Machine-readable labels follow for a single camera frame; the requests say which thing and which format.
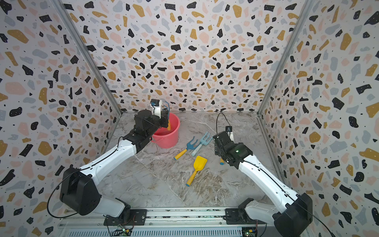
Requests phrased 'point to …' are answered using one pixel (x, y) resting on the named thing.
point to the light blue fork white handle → (203, 141)
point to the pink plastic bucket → (167, 138)
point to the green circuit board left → (120, 231)
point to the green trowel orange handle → (222, 162)
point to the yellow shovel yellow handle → (199, 163)
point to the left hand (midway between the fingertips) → (168, 110)
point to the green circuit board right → (248, 231)
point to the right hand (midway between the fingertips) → (227, 146)
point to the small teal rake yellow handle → (189, 146)
